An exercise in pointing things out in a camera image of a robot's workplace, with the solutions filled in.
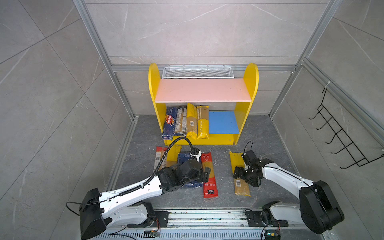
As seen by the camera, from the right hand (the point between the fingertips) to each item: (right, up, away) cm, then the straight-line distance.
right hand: (239, 177), depth 87 cm
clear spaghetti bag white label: (-35, +29, +3) cm, 46 cm away
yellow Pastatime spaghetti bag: (-21, +33, +5) cm, 40 cm away
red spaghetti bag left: (-49, +13, +7) cm, 51 cm away
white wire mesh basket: (-25, +67, +11) cm, 72 cm away
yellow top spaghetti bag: (-1, -4, -6) cm, 7 cm away
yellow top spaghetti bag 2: (-41, +10, +4) cm, 42 cm away
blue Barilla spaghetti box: (-42, +32, +4) cm, 53 cm away
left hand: (-22, +10, -14) cm, 28 cm away
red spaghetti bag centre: (-18, -4, -6) cm, 20 cm away
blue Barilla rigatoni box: (-34, +11, +3) cm, 36 cm away
